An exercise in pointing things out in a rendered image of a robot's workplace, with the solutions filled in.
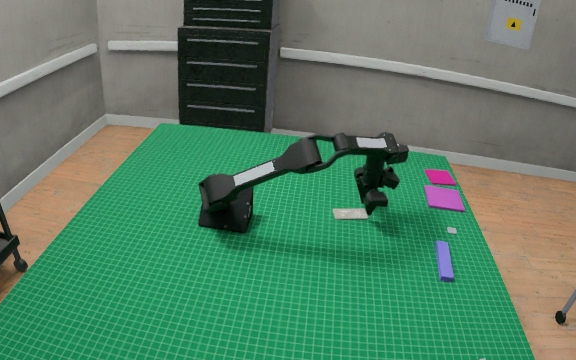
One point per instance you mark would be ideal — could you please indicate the magenta flat square plate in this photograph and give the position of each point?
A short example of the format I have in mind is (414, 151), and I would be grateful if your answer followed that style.
(439, 177)

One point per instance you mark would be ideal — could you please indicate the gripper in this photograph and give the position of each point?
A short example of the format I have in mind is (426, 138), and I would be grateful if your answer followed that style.
(370, 181)

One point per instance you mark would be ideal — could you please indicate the pink flat square slab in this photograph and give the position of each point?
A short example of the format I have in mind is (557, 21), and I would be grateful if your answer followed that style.
(442, 198)

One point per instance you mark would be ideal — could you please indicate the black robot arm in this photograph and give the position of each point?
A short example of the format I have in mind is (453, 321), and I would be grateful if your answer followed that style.
(304, 157)

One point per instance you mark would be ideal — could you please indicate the green grid cutting mat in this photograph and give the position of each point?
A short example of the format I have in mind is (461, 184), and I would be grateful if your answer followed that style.
(133, 277)

